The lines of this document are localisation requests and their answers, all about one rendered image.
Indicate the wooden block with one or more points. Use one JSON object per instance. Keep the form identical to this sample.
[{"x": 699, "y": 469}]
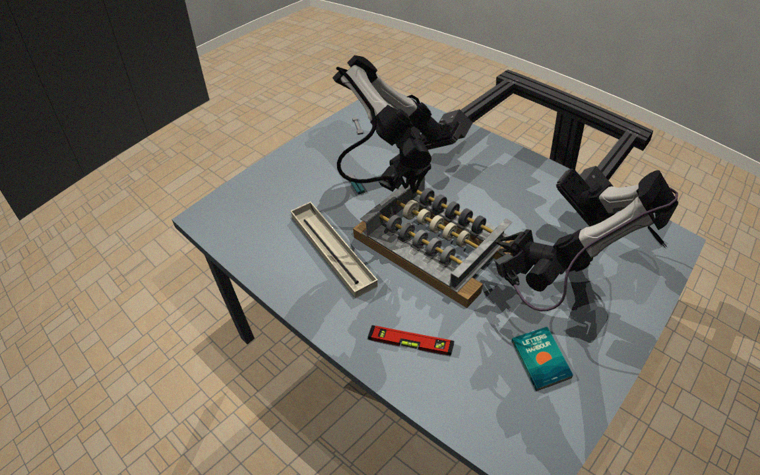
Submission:
[
  {"x": 465, "y": 296},
  {"x": 472, "y": 238}
]

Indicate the teal paperback book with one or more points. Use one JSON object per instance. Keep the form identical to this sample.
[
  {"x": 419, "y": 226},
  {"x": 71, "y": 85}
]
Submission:
[{"x": 542, "y": 358}]

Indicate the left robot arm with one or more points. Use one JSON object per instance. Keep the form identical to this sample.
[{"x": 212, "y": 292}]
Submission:
[{"x": 600, "y": 204}]

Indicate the red spirit level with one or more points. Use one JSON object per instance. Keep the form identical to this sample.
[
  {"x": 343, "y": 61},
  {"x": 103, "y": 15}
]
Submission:
[{"x": 411, "y": 340}]

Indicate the cream wheel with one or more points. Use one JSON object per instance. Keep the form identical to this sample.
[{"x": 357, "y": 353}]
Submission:
[
  {"x": 462, "y": 237},
  {"x": 437, "y": 220},
  {"x": 421, "y": 218},
  {"x": 410, "y": 206},
  {"x": 450, "y": 227}
]

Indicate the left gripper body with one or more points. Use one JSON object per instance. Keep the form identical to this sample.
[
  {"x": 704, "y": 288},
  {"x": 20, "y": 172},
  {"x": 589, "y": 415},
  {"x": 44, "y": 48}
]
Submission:
[{"x": 525, "y": 251}]

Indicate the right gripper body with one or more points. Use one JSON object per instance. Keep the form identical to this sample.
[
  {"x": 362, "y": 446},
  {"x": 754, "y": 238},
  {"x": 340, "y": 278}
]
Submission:
[{"x": 400, "y": 166}]

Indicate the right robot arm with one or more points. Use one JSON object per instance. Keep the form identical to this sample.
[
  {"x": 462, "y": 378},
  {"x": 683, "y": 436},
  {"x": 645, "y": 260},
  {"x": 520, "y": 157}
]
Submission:
[{"x": 399, "y": 122}]

